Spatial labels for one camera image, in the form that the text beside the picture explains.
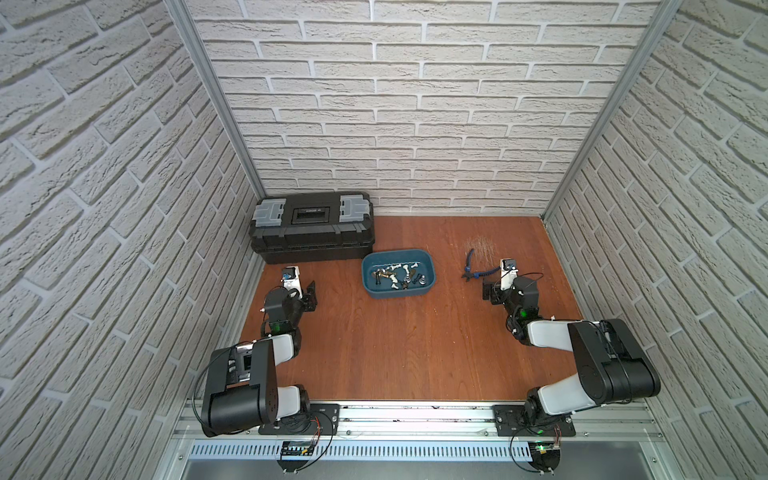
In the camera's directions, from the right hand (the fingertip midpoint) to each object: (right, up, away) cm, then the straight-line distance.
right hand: (505, 276), depth 94 cm
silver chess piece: (-36, -2, +6) cm, 36 cm away
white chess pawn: (-36, +2, +9) cm, 37 cm away
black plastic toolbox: (-61, +16, -3) cm, 64 cm away
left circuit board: (-60, -41, -23) cm, 77 cm away
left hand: (-63, 0, -4) cm, 63 cm away
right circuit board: (0, -40, -24) cm, 47 cm away
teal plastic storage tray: (-43, -1, +6) cm, 43 cm away
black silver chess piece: (-31, -2, +6) cm, 31 cm away
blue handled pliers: (-10, 0, +9) cm, 13 cm away
